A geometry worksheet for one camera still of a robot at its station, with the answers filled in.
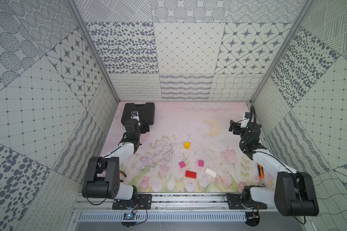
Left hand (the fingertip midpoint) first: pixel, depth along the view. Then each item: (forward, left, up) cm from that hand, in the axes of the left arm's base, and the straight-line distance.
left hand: (143, 121), depth 90 cm
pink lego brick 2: (-21, -37, -14) cm, 45 cm away
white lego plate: (-26, -42, -14) cm, 52 cm away
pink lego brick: (-22, -25, -14) cm, 37 cm away
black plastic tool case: (+17, +3, -12) cm, 21 cm away
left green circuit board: (-48, +1, -17) cm, 51 cm away
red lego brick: (-28, -31, -14) cm, 44 cm away
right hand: (-1, -61, 0) cm, 61 cm away
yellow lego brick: (-10, -28, -13) cm, 33 cm away
